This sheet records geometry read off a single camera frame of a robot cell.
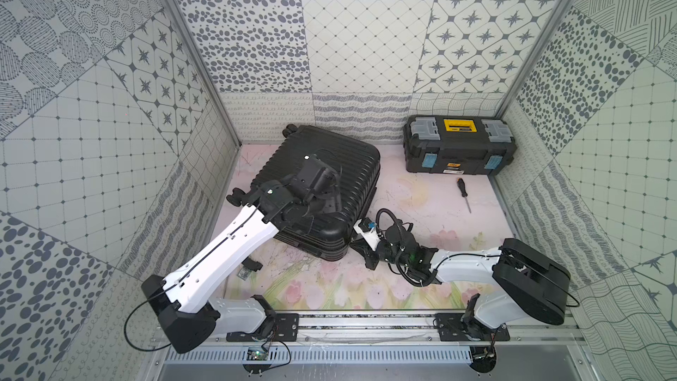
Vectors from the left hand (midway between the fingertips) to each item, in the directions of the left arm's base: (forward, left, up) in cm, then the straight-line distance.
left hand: (338, 200), depth 69 cm
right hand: (-4, -4, -21) cm, 21 cm away
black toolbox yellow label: (+34, -44, -12) cm, 56 cm away
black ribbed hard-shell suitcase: (-6, +3, -9) cm, 11 cm away
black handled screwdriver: (+22, -49, -28) cm, 61 cm away
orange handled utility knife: (-8, +30, -27) cm, 42 cm away
